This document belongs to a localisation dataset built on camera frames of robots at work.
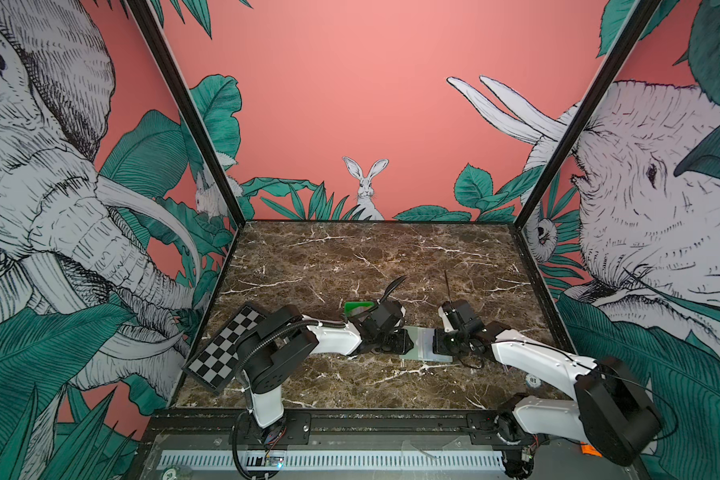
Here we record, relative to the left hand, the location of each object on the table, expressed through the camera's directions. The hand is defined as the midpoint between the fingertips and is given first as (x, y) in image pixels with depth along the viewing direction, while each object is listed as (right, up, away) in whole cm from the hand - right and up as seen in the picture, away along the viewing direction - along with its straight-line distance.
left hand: (416, 345), depth 85 cm
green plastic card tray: (-18, +9, +7) cm, 21 cm away
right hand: (+4, +1, +1) cm, 4 cm away
